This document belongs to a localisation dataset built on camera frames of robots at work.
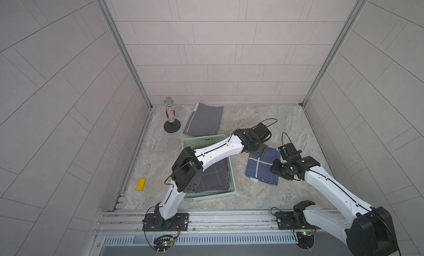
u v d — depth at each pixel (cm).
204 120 106
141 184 81
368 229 39
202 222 72
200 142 93
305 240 68
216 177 81
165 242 65
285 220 71
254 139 62
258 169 87
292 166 58
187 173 48
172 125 104
